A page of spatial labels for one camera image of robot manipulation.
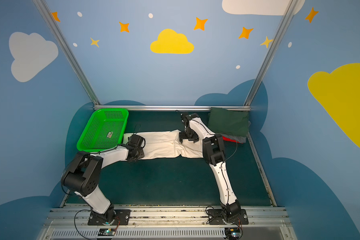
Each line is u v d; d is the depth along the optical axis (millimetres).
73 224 689
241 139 1013
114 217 728
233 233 712
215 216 747
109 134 1076
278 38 792
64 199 839
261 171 952
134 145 770
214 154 652
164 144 1006
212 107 1125
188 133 913
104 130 1109
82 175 472
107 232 707
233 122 1034
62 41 796
